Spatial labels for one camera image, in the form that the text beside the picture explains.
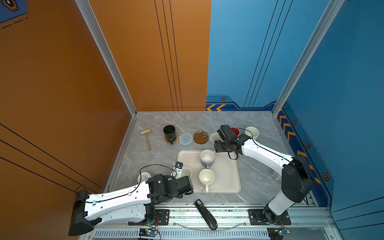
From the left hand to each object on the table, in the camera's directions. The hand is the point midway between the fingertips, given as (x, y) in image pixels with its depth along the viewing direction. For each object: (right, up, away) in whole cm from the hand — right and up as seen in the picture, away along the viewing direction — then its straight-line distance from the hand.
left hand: (179, 185), depth 74 cm
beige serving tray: (+27, -2, +13) cm, 30 cm away
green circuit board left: (-15, -21, -3) cm, 26 cm away
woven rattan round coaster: (-6, +19, +28) cm, 34 cm away
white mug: (+46, +25, +24) cm, 58 cm away
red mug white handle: (+34, +26, +23) cm, 49 cm away
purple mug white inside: (+15, +10, +20) cm, 27 cm away
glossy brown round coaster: (+11, +22, +31) cm, 40 cm away
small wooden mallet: (-28, +25, +32) cm, 50 cm away
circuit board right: (+47, -22, -4) cm, 52 cm away
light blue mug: (+3, +5, +6) cm, 8 cm away
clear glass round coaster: (+1, +21, +29) cm, 36 cm away
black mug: (-9, +25, +23) cm, 34 cm away
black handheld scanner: (+13, -14, -1) cm, 19 cm away
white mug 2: (+15, 0, +11) cm, 18 cm away
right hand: (+22, +17, +15) cm, 31 cm away
